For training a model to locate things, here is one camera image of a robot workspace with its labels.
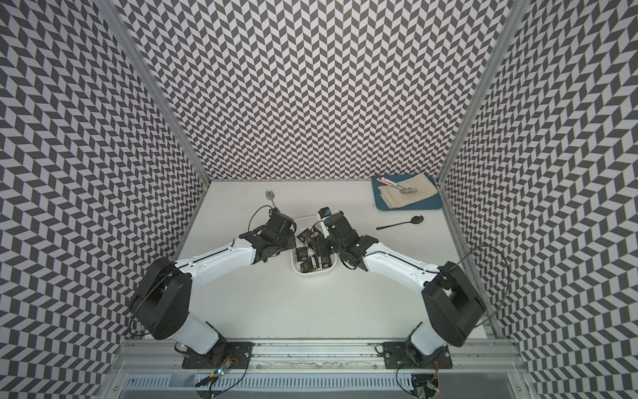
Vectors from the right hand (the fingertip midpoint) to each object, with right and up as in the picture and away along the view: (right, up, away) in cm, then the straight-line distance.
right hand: (319, 243), depth 85 cm
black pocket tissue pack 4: (+2, -8, +4) cm, 9 cm away
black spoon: (+39, +7, +17) cm, 43 cm away
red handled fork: (+37, +20, +28) cm, 51 cm away
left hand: (-11, 0, +6) cm, 13 cm away
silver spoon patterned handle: (-24, +17, +28) cm, 40 cm away
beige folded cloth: (+33, +16, +26) cm, 45 cm away
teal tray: (+49, +14, +23) cm, 56 cm away
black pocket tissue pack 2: (-7, -5, +7) cm, 11 cm away
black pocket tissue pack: (-7, +1, +14) cm, 15 cm away
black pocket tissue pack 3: (-3, -8, +2) cm, 9 cm away
